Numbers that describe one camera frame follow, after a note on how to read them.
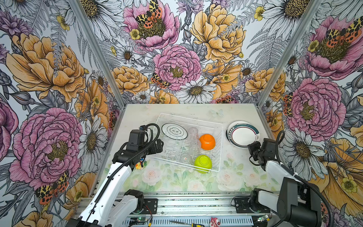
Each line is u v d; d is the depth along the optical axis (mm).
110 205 436
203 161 820
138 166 871
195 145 869
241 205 740
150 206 741
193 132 919
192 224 688
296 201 420
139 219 711
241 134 1020
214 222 662
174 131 959
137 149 577
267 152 687
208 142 920
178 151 941
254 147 820
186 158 808
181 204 762
